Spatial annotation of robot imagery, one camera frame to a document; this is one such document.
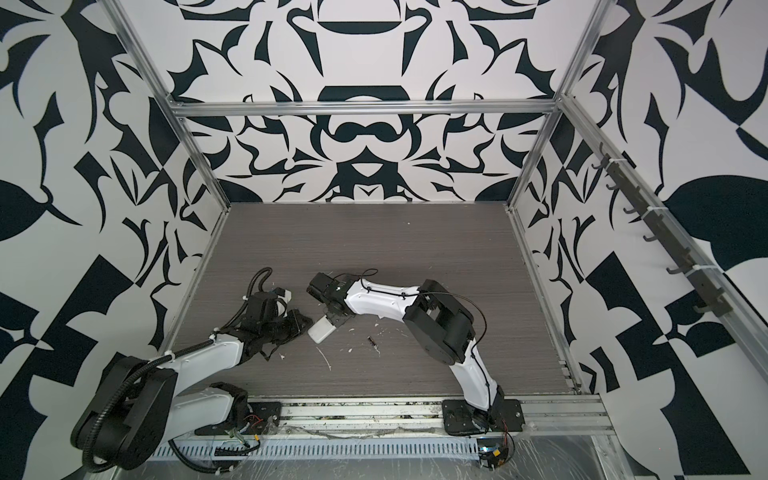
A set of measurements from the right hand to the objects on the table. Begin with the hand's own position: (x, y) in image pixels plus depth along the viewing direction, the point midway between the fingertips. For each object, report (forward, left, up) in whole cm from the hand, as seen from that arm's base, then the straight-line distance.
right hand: (343, 308), depth 91 cm
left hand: (-3, +8, +1) cm, 9 cm away
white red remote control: (-6, +6, 0) cm, 9 cm away
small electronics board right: (-35, -37, -4) cm, 51 cm away
